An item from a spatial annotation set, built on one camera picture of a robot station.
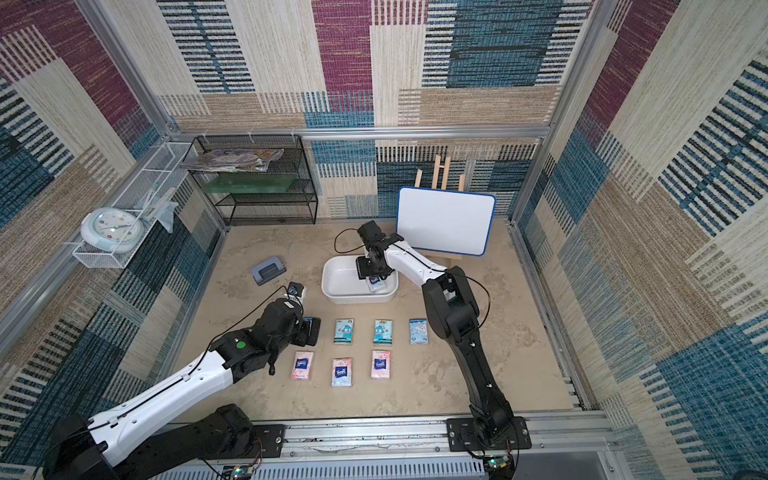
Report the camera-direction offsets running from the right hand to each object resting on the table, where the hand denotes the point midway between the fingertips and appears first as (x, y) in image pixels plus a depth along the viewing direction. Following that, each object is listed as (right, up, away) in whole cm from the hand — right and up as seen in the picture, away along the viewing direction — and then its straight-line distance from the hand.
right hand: (365, 270), depth 101 cm
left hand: (-15, -11, -19) cm, 27 cm away
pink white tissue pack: (+5, -25, -18) cm, 31 cm away
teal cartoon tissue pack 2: (+6, -17, -12) cm, 22 cm away
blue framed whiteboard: (+25, +16, -7) cm, 30 cm away
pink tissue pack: (-16, -25, -18) cm, 34 cm away
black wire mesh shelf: (-28, +24, +19) cm, 41 cm away
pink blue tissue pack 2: (-5, -26, -19) cm, 33 cm away
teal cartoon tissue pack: (-6, -17, -12) cm, 21 cm away
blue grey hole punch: (-34, 0, +4) cm, 34 cm away
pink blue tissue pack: (+3, -5, -2) cm, 6 cm away
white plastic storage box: (-8, -4, +1) cm, 9 cm away
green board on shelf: (-39, +28, -4) cm, 48 cm away
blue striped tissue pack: (+16, -17, -11) cm, 26 cm away
